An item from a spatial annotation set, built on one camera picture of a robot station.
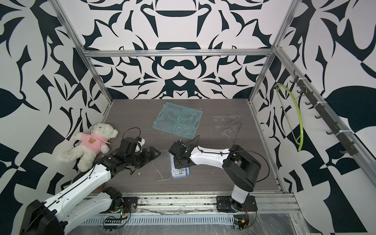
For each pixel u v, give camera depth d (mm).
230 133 1027
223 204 739
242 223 711
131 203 741
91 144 868
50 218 385
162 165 886
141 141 765
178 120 1079
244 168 466
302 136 661
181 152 670
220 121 1085
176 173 830
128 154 629
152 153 714
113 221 728
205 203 759
